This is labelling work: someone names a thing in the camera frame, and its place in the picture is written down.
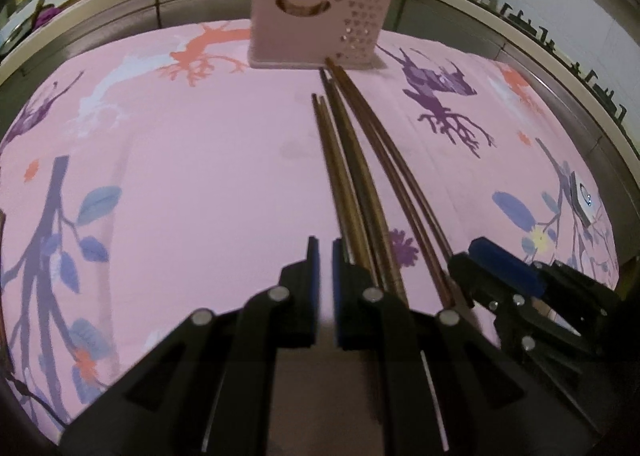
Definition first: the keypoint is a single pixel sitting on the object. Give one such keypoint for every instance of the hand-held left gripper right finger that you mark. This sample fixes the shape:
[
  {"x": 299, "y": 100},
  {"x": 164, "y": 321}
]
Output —
[{"x": 337, "y": 286}]

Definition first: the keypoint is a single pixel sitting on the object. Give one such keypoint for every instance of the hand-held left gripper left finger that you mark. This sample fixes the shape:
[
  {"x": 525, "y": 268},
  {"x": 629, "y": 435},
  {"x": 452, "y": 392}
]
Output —
[{"x": 314, "y": 281}]

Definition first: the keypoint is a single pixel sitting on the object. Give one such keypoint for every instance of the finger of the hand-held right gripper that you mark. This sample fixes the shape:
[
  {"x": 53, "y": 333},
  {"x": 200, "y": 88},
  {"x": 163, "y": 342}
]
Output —
[
  {"x": 505, "y": 263},
  {"x": 475, "y": 281}
]

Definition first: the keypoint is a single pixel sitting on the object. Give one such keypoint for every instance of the pile of wooden chopsticks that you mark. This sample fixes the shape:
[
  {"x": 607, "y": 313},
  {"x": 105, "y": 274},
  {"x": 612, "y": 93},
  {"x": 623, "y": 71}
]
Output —
[{"x": 362, "y": 186}]

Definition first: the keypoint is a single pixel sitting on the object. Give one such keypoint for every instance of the pink plastic utensil holder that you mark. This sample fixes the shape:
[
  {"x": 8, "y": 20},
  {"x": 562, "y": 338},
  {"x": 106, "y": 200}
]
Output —
[{"x": 300, "y": 36}]

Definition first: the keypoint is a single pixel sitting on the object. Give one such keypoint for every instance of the small white square device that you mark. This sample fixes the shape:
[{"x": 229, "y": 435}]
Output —
[{"x": 582, "y": 196}]

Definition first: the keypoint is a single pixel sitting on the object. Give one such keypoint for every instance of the pink printed tablecloth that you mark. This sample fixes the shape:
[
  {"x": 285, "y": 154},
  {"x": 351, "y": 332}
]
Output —
[{"x": 200, "y": 186}]

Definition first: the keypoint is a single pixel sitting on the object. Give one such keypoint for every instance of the gas stove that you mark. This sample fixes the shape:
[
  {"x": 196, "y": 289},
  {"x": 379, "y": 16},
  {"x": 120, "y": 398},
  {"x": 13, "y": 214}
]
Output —
[{"x": 575, "y": 51}]

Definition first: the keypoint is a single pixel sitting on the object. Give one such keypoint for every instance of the purple cloth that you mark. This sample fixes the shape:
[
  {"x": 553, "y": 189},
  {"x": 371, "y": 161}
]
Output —
[{"x": 47, "y": 16}]

